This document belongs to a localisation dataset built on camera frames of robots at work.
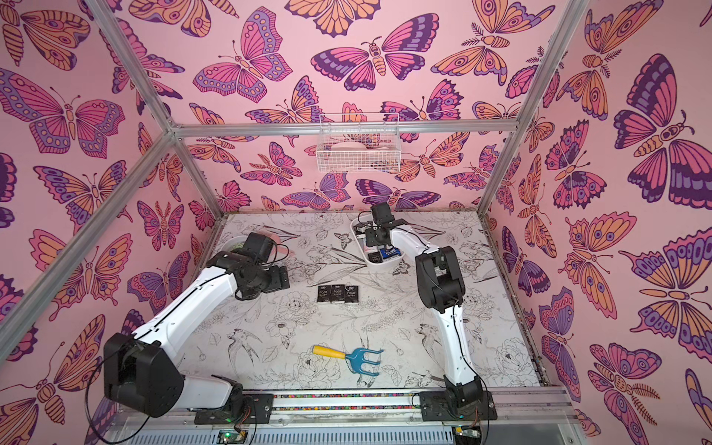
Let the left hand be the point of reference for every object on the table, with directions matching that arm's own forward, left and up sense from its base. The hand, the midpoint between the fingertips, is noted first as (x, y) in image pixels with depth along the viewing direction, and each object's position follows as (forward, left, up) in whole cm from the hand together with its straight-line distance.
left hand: (279, 281), depth 84 cm
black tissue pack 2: (+2, -22, -11) cm, 24 cm away
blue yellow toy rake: (-18, -23, -13) cm, 33 cm away
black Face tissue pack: (+2, -12, -11) cm, 17 cm away
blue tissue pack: (+18, -34, -10) cm, 40 cm away
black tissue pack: (+2, -17, -11) cm, 20 cm away
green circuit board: (-38, +8, -14) cm, 41 cm away
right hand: (+25, -28, -8) cm, 38 cm away
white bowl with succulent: (+17, +20, -2) cm, 26 cm away
